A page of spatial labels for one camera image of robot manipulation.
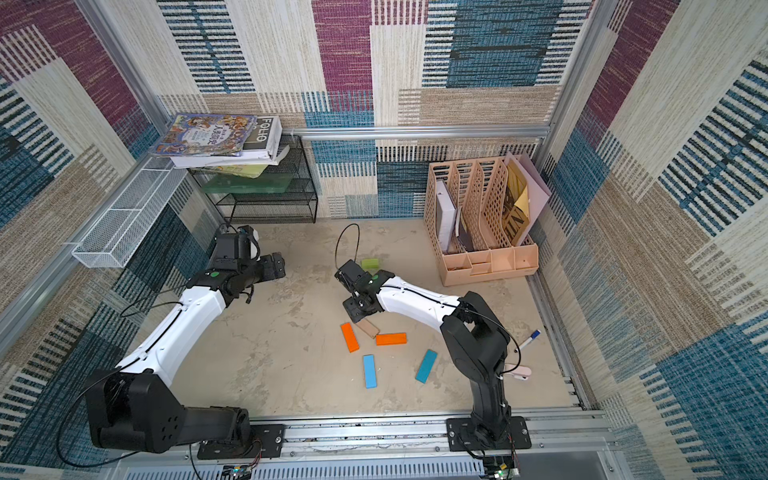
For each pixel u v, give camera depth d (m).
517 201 0.89
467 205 1.12
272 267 0.77
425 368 0.84
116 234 0.72
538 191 0.87
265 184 0.96
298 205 1.19
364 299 0.63
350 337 0.91
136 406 0.40
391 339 0.91
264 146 0.80
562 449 0.74
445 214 0.96
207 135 0.81
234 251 0.63
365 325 0.91
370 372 0.83
